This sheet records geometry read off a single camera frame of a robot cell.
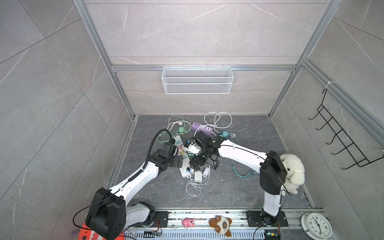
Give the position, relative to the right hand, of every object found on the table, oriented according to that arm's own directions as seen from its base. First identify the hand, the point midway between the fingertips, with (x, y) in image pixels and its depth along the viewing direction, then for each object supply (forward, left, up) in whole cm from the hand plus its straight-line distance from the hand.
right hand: (195, 158), depth 86 cm
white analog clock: (-34, -56, -6) cm, 65 cm away
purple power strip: (+27, -7, -6) cm, 28 cm away
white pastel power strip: (-5, +6, -5) cm, 9 cm away
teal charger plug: (+22, -21, -6) cm, 31 cm away
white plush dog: (-14, -48, +9) cm, 51 cm away
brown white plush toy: (-32, -12, -6) cm, 35 cm away
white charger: (-6, -6, -5) cm, 10 cm away
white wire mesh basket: (+48, -3, +21) cm, 53 cm away
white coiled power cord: (+39, -21, -10) cm, 46 cm away
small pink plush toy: (-31, +4, -6) cm, 32 cm away
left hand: (+2, +13, +1) cm, 14 cm away
